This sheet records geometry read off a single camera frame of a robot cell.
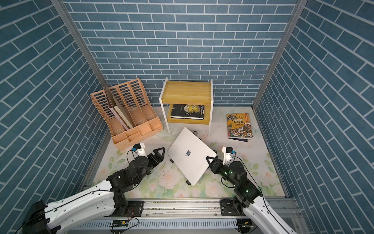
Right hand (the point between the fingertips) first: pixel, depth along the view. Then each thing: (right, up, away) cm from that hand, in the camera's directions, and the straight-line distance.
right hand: (208, 159), depth 75 cm
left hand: (-22, +3, +1) cm, 22 cm away
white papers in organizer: (-51, +21, +13) cm, 57 cm away
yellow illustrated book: (+26, +16, +32) cm, 45 cm away
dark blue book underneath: (+24, +7, +24) cm, 35 cm away
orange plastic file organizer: (-54, +38, +33) cm, 74 cm away
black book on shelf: (-11, +26, +19) cm, 34 cm away
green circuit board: (-44, -31, -3) cm, 54 cm away
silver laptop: (-8, 0, +7) cm, 11 cm away
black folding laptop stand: (-11, -14, +7) cm, 19 cm away
